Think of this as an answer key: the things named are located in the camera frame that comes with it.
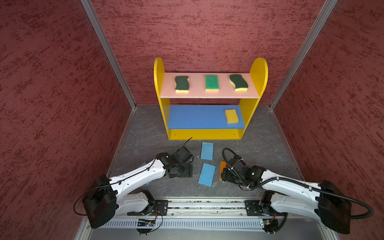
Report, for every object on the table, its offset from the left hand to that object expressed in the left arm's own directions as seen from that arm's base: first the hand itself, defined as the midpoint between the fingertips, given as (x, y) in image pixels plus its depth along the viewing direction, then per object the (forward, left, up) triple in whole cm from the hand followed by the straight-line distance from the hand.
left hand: (185, 176), depth 79 cm
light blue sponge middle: (+3, -12, -5) cm, 14 cm away
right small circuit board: (-20, -41, -6) cm, 46 cm away
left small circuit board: (-21, +19, -8) cm, 29 cm away
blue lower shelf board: (+35, +4, +9) cm, 36 cm away
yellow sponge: (+36, -29, +10) cm, 47 cm away
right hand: (-1, -23, -4) cm, 24 cm away
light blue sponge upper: (+17, -13, -5) cm, 22 cm away
